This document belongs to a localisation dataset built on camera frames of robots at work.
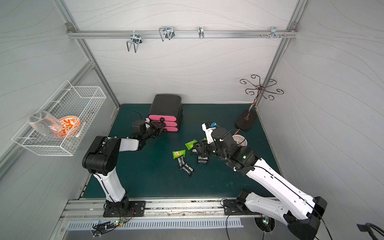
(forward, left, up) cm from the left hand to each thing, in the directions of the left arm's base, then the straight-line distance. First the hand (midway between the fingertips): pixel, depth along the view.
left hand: (166, 124), depth 96 cm
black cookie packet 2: (-20, -24, -10) cm, 33 cm away
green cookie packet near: (-16, -8, -10) cm, 20 cm away
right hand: (-23, -20, +16) cm, 35 cm away
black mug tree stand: (+13, -58, -8) cm, 60 cm away
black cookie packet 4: (-26, -14, -7) cm, 30 cm away
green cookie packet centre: (-10, -16, -8) cm, 20 cm away
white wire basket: (-2, +42, +21) cm, 47 cm away
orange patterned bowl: (-19, +37, +23) cm, 48 cm away
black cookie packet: (-14, -19, -9) cm, 25 cm away
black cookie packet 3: (-23, -11, -7) cm, 26 cm away
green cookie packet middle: (-5, -26, -9) cm, 28 cm away
